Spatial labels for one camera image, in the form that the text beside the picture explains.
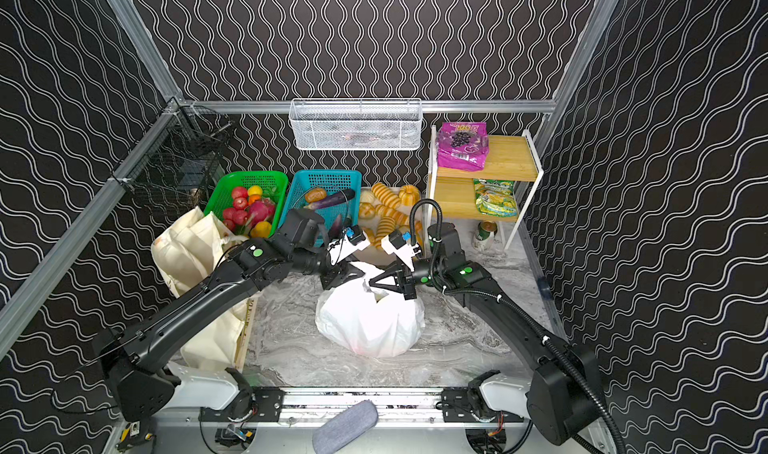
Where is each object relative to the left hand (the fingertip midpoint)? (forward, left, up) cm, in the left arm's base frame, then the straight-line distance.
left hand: (364, 266), depth 69 cm
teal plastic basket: (+51, +19, -23) cm, 59 cm away
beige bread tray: (+41, -4, -23) cm, 47 cm away
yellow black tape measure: (-33, +53, -23) cm, 67 cm away
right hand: (-2, -2, -3) cm, 4 cm away
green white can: (+26, -36, -18) cm, 48 cm away
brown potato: (+46, +26, -21) cm, 56 cm away
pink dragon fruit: (+34, +42, -17) cm, 56 cm away
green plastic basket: (+40, +50, -20) cm, 67 cm away
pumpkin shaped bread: (+48, -11, -22) cm, 54 cm away
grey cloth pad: (-28, +4, -25) cm, 38 cm away
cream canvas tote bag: (+7, +47, -3) cm, 48 cm away
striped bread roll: (+32, -3, -23) cm, 40 cm away
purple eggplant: (+46, +19, -23) cm, 54 cm away
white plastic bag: (-8, -1, -10) cm, 13 cm away
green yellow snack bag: (+33, -38, -9) cm, 51 cm away
